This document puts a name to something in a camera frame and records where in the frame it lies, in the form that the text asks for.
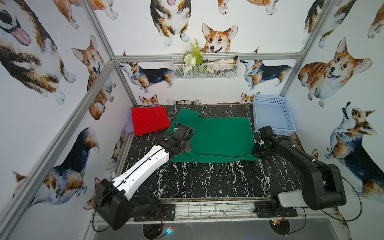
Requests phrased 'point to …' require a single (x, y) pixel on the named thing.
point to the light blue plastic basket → (273, 111)
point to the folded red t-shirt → (148, 119)
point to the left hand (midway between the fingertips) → (185, 141)
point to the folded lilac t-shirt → (129, 125)
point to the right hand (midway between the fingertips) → (253, 152)
